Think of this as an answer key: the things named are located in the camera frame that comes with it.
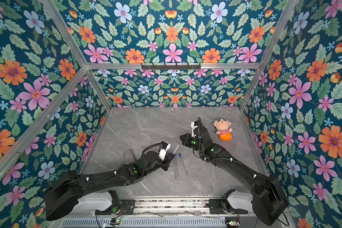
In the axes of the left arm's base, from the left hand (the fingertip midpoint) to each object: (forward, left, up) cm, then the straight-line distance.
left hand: (175, 155), depth 78 cm
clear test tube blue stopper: (-3, +1, 0) cm, 4 cm away
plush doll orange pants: (+23, -35, -7) cm, 42 cm away
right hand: (+9, -5, +6) cm, 12 cm away
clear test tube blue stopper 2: (-1, +1, -14) cm, 14 cm away
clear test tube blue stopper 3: (0, -4, -13) cm, 14 cm away
